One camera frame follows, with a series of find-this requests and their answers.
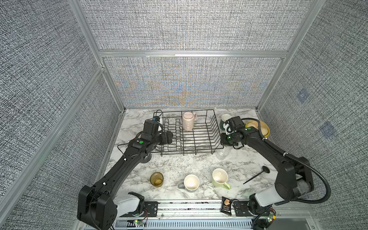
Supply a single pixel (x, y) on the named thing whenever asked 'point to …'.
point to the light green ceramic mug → (219, 178)
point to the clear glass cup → (221, 154)
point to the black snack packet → (226, 206)
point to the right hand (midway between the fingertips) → (221, 137)
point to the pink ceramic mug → (188, 120)
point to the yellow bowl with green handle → (264, 129)
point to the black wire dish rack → (192, 130)
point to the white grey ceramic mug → (191, 183)
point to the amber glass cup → (156, 178)
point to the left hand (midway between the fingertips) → (169, 133)
